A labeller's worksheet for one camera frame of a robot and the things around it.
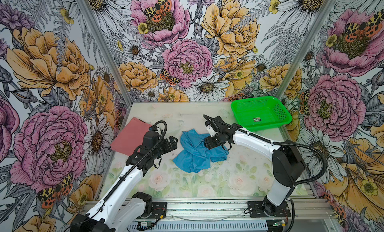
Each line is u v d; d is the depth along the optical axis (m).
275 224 0.72
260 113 1.12
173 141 0.73
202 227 0.78
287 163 0.47
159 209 0.73
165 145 0.71
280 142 0.50
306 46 0.89
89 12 0.76
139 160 0.57
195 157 0.90
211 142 0.79
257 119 1.12
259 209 0.74
